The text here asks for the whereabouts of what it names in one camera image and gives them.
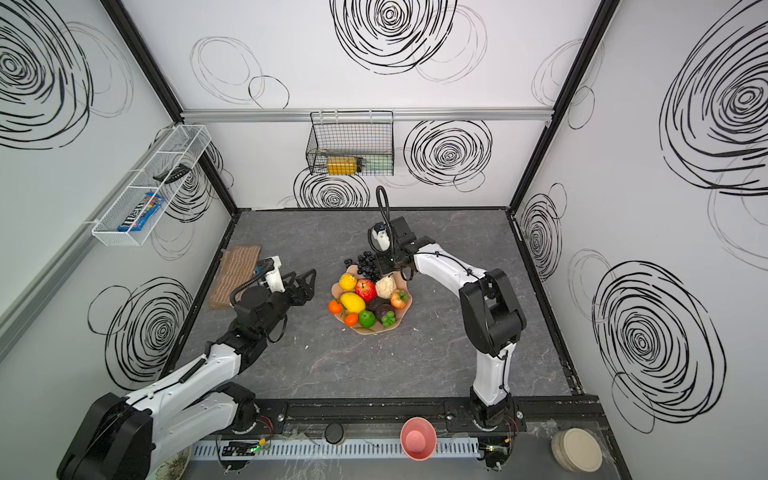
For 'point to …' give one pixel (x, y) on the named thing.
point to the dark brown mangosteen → (386, 315)
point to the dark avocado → (375, 303)
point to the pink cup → (417, 438)
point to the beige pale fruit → (386, 286)
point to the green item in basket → (381, 163)
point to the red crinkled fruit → (366, 289)
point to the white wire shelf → (184, 145)
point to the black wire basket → (351, 142)
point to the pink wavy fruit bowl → (337, 291)
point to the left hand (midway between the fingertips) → (308, 271)
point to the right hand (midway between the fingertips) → (379, 260)
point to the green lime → (367, 319)
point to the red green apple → (399, 298)
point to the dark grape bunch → (366, 265)
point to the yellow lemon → (352, 302)
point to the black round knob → (333, 433)
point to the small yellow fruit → (347, 282)
